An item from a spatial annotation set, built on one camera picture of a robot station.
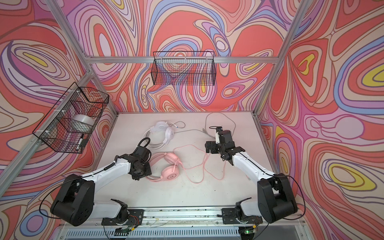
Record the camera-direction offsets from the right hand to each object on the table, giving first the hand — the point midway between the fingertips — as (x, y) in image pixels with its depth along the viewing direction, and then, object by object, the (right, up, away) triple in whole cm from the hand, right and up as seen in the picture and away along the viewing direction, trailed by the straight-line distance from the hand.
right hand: (213, 147), depth 89 cm
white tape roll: (-65, +14, -19) cm, 69 cm away
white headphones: (-36, +6, +16) cm, 40 cm away
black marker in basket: (-67, +5, -17) cm, 69 cm away
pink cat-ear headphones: (-25, -13, -9) cm, 29 cm away
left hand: (-38, -15, -1) cm, 41 cm away
